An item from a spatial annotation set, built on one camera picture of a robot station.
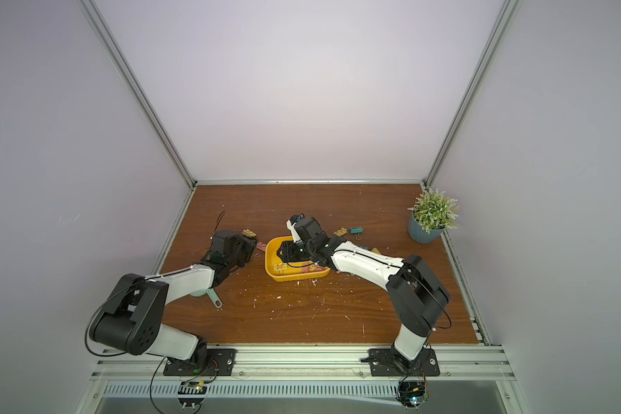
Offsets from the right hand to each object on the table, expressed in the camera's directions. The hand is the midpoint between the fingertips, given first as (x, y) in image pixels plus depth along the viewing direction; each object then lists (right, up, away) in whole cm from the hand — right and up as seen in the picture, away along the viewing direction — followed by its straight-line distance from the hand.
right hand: (281, 247), depth 83 cm
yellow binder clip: (-16, +3, +18) cm, 24 cm away
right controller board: (+37, -37, -15) cm, 55 cm away
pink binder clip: (-10, -2, +14) cm, 17 cm away
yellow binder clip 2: (+21, +3, +16) cm, 26 cm away
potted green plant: (+53, +12, +5) cm, 54 cm away
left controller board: (-24, -39, -12) cm, 48 cm away
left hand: (-9, +2, +9) cm, 13 cm away
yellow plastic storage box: (-2, -9, +7) cm, 12 cm away
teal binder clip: (+28, +4, +19) cm, 34 cm away
